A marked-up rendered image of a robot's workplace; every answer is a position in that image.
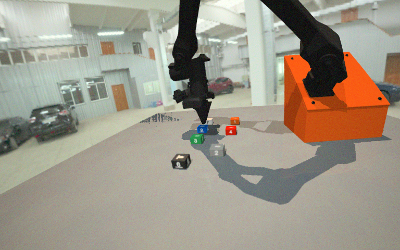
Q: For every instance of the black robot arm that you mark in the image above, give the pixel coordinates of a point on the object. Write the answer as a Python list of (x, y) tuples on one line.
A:
[(320, 46)]

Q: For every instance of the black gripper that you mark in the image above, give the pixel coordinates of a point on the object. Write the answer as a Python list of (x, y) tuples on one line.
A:
[(200, 94)]

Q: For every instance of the blue block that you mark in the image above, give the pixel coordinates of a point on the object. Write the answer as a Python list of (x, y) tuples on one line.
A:
[(202, 128)]

